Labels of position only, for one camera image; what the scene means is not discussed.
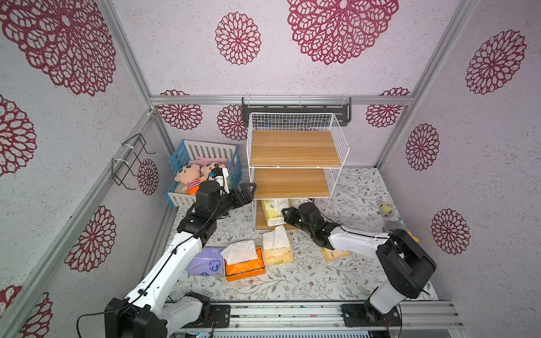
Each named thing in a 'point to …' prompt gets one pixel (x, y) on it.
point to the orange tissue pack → (243, 260)
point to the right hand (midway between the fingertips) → (286, 210)
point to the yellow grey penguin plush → (387, 209)
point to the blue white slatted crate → (192, 149)
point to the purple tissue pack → (208, 262)
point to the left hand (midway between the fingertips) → (247, 189)
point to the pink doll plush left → (190, 174)
